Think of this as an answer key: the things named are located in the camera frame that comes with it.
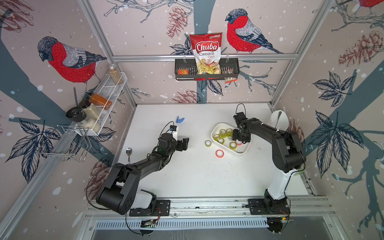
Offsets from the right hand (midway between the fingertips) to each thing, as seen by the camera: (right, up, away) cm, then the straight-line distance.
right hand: (237, 137), depth 98 cm
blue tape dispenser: (-40, +11, +12) cm, 43 cm away
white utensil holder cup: (+29, +10, -4) cm, 31 cm away
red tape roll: (0, -3, -3) cm, 5 cm away
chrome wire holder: (-84, +2, -32) cm, 90 cm away
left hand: (-35, +3, -8) cm, 36 cm away
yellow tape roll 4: (-3, -5, -2) cm, 7 cm away
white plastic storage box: (-10, 0, +2) cm, 10 cm away
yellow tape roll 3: (-14, 0, +1) cm, 14 cm away
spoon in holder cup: (+27, +16, -3) cm, 31 cm away
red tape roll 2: (-13, -10, -5) cm, 17 cm away
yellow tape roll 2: (-5, +3, 0) cm, 6 cm away
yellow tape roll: (-10, +3, +3) cm, 10 cm away
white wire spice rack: (-72, +14, -32) cm, 80 cm away
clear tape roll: (-20, -4, 0) cm, 20 cm away
